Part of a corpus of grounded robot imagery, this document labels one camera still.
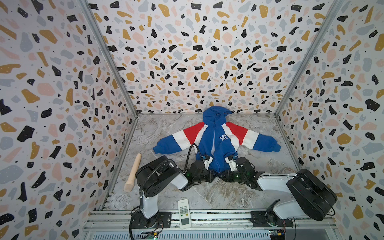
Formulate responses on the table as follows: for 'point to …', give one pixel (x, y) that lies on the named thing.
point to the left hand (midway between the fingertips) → (220, 173)
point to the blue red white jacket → (217, 139)
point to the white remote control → (184, 215)
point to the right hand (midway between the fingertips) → (218, 173)
